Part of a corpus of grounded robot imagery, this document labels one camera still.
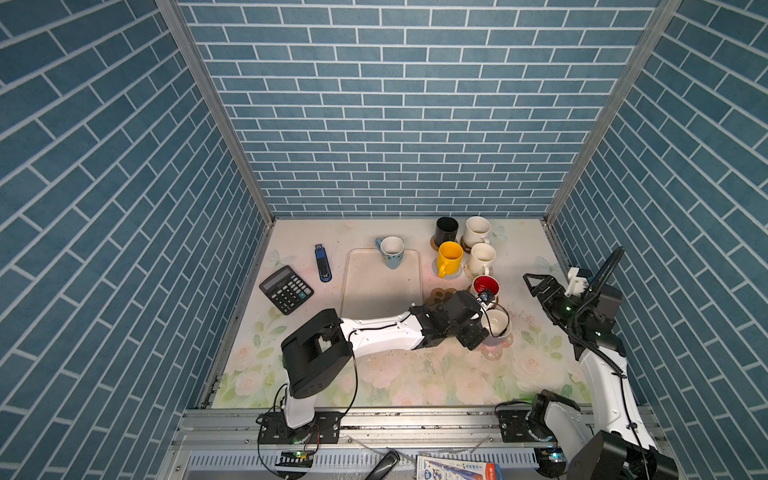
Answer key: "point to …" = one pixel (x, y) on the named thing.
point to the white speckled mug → (477, 227)
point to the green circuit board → (296, 458)
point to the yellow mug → (449, 258)
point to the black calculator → (286, 289)
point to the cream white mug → (480, 256)
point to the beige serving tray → (371, 288)
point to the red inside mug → (484, 281)
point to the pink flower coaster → (494, 353)
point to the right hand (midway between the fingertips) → (530, 281)
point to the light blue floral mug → (392, 249)
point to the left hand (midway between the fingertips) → (479, 322)
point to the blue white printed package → (428, 468)
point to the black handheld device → (385, 466)
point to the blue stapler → (323, 265)
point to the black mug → (446, 230)
